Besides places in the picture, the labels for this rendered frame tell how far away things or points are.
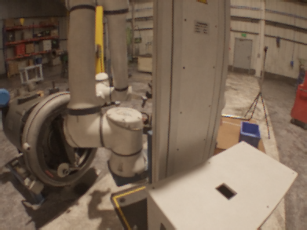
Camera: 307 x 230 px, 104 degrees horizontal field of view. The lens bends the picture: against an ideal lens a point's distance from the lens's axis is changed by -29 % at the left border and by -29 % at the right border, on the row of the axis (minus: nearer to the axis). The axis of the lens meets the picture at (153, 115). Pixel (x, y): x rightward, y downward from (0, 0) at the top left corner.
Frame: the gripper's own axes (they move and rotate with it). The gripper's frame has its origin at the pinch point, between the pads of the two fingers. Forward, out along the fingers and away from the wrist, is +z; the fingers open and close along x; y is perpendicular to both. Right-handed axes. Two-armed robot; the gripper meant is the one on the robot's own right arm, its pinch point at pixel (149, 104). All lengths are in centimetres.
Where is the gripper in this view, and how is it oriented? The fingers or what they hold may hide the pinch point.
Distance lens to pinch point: 142.6
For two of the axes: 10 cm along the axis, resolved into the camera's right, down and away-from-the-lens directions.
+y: 5.3, 6.7, -5.2
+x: 7.8, -1.3, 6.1
